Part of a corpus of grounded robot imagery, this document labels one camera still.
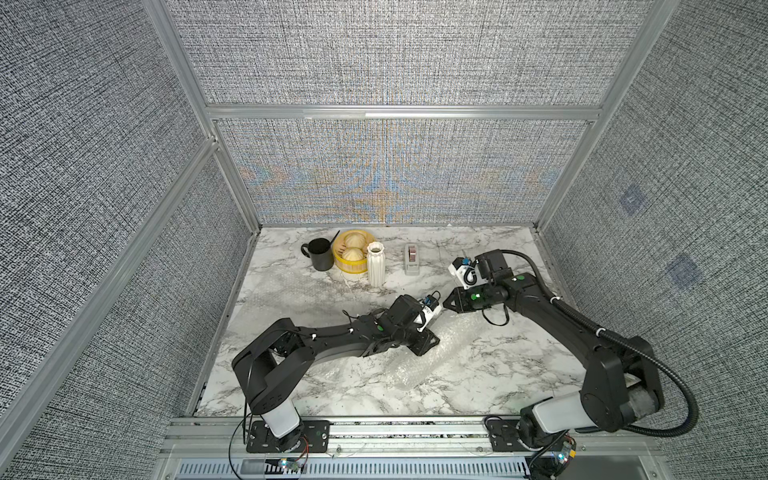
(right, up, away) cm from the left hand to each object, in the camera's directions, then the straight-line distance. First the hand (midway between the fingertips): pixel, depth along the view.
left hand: (437, 342), depth 83 cm
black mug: (-36, +26, +19) cm, 48 cm away
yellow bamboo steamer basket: (-26, +20, +20) cm, 39 cm away
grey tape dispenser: (-5, +22, +23) cm, 32 cm away
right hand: (+3, +13, +1) cm, 13 cm away
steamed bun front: (-26, +24, +20) cm, 41 cm away
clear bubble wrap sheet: (+4, +3, -1) cm, 5 cm away
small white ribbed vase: (-17, +21, +10) cm, 29 cm away
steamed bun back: (-25, +29, +24) cm, 45 cm away
